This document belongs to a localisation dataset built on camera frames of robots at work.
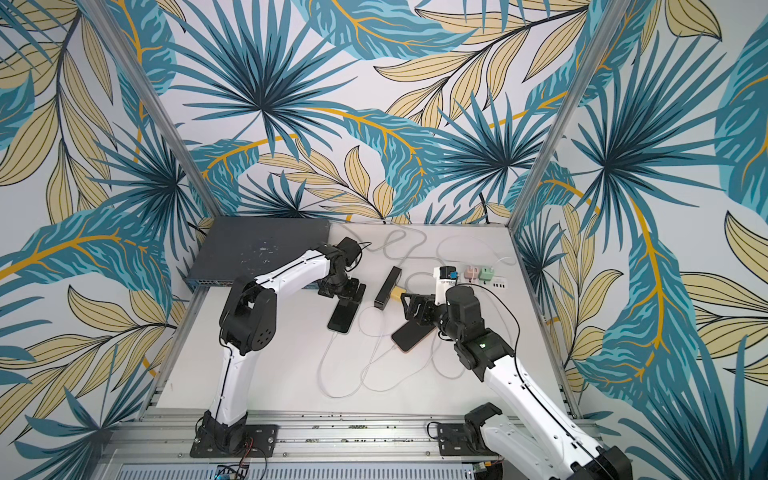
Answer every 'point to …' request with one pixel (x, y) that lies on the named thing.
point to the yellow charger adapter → (396, 293)
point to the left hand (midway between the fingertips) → (347, 299)
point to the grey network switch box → (225, 249)
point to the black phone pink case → (410, 334)
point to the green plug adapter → (486, 274)
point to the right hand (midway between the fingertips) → (399, 304)
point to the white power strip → (497, 283)
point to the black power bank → (387, 287)
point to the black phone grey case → (342, 316)
